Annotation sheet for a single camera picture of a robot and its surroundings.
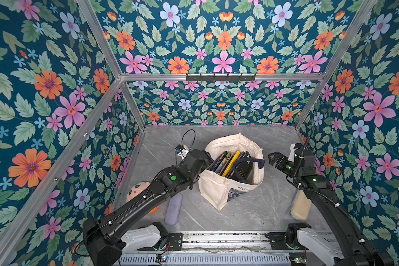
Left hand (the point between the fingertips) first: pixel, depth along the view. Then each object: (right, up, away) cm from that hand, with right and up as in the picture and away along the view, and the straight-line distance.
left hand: (208, 159), depth 73 cm
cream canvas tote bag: (+15, +7, +13) cm, 21 cm away
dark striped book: (+3, -4, +11) cm, 12 cm away
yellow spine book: (+11, -4, +12) cm, 17 cm away
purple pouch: (-18, -27, +5) cm, 33 cm away
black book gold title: (+20, -8, +14) cm, 26 cm away
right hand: (+34, +1, +6) cm, 35 cm away
